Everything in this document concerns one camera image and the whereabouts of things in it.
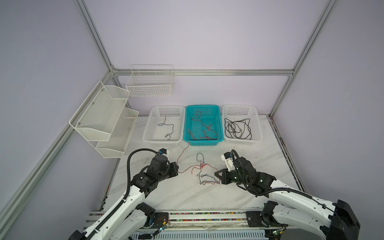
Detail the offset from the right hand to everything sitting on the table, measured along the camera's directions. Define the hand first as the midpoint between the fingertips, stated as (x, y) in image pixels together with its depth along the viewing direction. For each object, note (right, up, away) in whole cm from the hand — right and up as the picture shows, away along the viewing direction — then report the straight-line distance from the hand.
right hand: (214, 174), depth 76 cm
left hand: (-19, +2, +2) cm, 20 cm away
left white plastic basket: (-27, +35, +43) cm, 61 cm away
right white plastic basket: (+26, +27, +40) cm, 55 cm away
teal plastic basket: (+3, +33, +41) cm, 53 cm away
